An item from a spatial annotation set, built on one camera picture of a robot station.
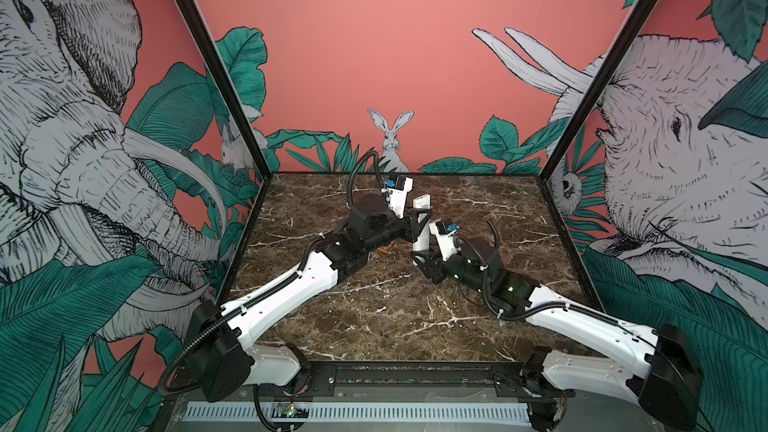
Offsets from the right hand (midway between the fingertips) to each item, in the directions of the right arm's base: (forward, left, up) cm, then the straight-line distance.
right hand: (414, 249), depth 72 cm
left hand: (+5, -4, +10) cm, 11 cm away
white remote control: (0, -2, +2) cm, 3 cm away
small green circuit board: (-31, +30, -22) cm, 49 cm away
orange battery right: (+14, +6, -22) cm, 27 cm away
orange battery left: (+13, +9, -23) cm, 28 cm away
